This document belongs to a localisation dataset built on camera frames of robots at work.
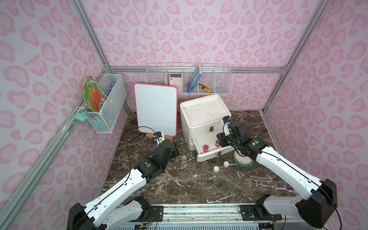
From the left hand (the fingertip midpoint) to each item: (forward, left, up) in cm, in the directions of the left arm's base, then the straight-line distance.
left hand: (172, 143), depth 77 cm
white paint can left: (-8, -25, -17) cm, 31 cm away
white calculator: (+42, 0, +12) cm, 43 cm away
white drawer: (+12, -23, -3) cm, 26 cm away
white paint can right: (-4, -32, -17) cm, 36 cm away
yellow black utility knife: (+39, -20, +6) cm, 44 cm away
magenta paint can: (+2, -19, -9) cm, 21 cm away
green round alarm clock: (-2, -42, -19) cm, 46 cm away
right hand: (+5, -26, +1) cm, 26 cm away
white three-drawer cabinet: (+13, -17, +3) cm, 21 cm away
